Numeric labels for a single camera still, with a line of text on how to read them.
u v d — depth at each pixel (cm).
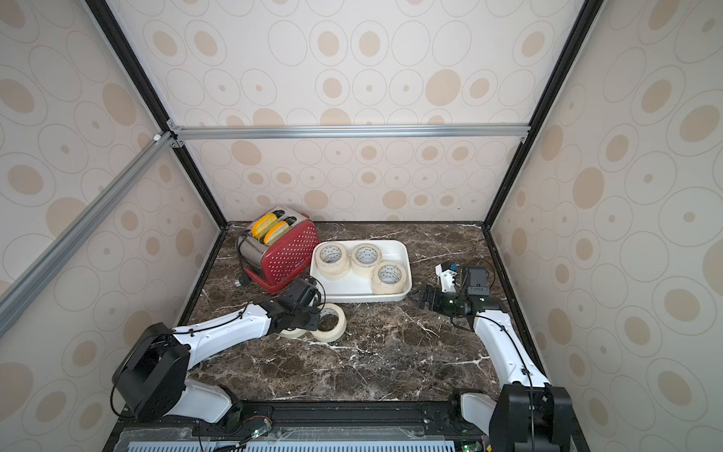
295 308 66
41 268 55
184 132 90
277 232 90
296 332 87
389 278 100
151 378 43
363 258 106
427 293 74
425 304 74
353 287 103
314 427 73
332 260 106
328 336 83
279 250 90
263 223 91
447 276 76
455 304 70
